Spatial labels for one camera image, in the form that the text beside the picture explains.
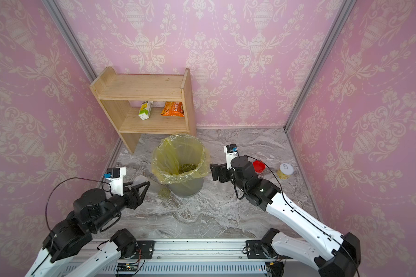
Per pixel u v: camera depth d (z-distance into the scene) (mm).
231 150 616
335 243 397
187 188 833
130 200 541
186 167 970
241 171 521
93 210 438
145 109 950
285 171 933
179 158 910
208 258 734
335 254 382
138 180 632
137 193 562
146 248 746
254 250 729
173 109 947
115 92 771
